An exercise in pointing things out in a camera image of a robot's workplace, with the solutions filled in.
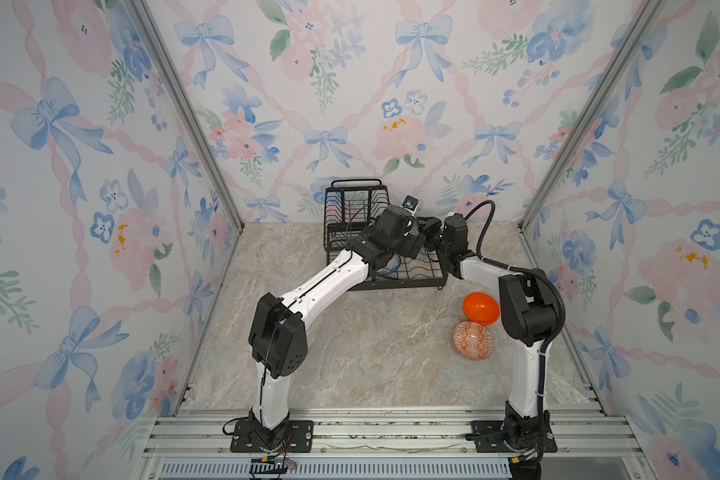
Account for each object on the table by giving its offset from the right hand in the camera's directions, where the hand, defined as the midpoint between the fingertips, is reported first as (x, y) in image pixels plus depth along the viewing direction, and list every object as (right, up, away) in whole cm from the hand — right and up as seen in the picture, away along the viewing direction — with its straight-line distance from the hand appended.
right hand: (415, 217), depth 99 cm
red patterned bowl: (+15, -38, -11) cm, 42 cm away
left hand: (-5, -5, -16) cm, 18 cm away
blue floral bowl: (-8, -17, +5) cm, 19 cm away
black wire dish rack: (-23, +6, +18) cm, 30 cm away
